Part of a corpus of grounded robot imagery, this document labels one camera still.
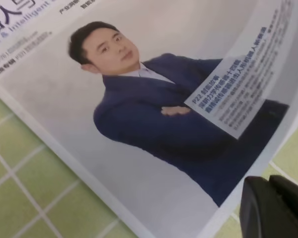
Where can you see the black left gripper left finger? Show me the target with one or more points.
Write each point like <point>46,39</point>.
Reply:
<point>263,213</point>

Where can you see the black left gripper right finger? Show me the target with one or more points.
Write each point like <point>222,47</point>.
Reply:
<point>287,190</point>

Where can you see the glossy white magazine book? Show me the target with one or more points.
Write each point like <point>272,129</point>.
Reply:
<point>161,107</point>

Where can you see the green checkered tablecloth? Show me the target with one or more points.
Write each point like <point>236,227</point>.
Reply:
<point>41,197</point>

